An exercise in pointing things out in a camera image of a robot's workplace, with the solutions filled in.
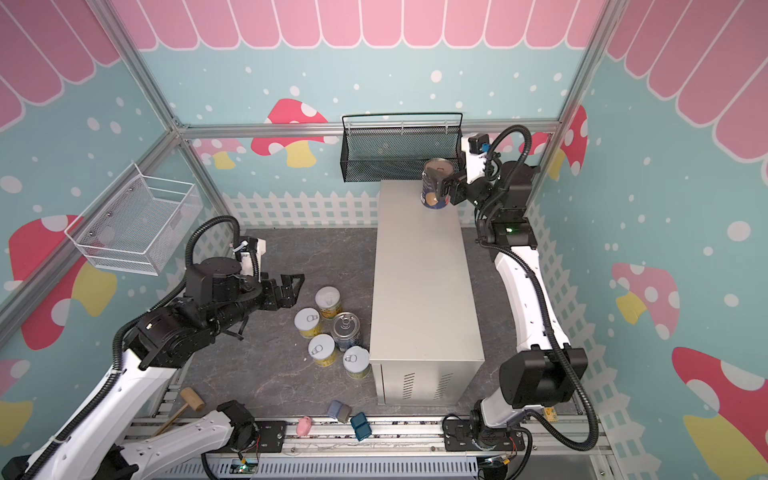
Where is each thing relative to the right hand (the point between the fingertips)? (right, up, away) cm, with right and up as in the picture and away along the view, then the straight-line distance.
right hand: (446, 160), depth 67 cm
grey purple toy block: (-26, -62, +10) cm, 68 cm away
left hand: (-36, -28, -1) cm, 45 cm away
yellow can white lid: (-32, -35, +23) cm, 53 cm away
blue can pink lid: (-25, -42, +16) cm, 51 cm away
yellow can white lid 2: (-38, -41, +22) cm, 60 cm away
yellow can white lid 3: (-32, -48, +16) cm, 60 cm away
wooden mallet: (-65, -59, +11) cm, 89 cm away
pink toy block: (-35, -65, +8) cm, 74 cm away
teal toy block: (-20, -65, +8) cm, 68 cm away
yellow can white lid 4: (-22, -51, +14) cm, 57 cm away
